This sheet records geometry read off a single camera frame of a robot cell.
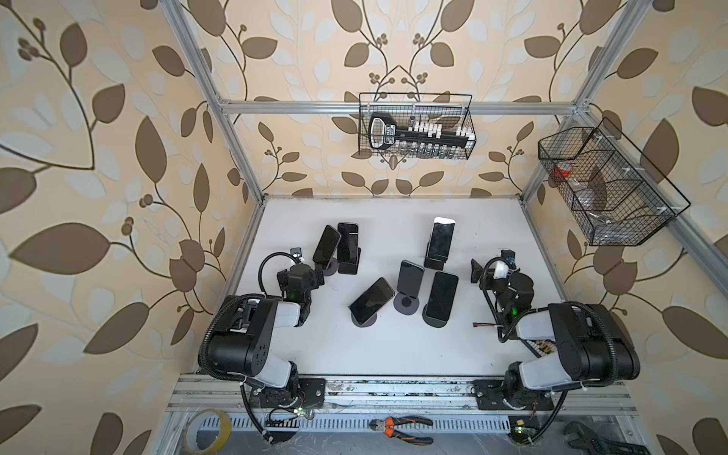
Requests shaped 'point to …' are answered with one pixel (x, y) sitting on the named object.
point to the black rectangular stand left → (350, 267)
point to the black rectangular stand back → (434, 262)
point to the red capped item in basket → (563, 169)
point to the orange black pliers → (388, 426)
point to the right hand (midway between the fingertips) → (488, 261)
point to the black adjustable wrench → (600, 445)
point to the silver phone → (441, 238)
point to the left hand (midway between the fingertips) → (297, 265)
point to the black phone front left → (366, 307)
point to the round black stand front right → (431, 320)
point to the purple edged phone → (327, 246)
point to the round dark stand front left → (368, 323)
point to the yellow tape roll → (224, 437)
